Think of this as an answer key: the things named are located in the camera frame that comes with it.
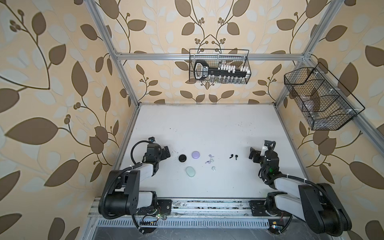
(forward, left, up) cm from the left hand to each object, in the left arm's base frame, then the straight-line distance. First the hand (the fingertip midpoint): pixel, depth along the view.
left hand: (161, 148), depth 93 cm
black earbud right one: (-3, -47, -2) cm, 47 cm away
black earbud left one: (-2, -45, -2) cm, 45 cm away
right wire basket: (+11, -86, +33) cm, 92 cm away
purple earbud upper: (-2, -31, -3) cm, 32 cm away
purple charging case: (-2, -22, -3) cm, 22 cm away
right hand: (-1, -61, +2) cm, 61 cm away
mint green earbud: (-11, -33, -2) cm, 35 cm away
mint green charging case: (-13, -19, -2) cm, 23 cm away
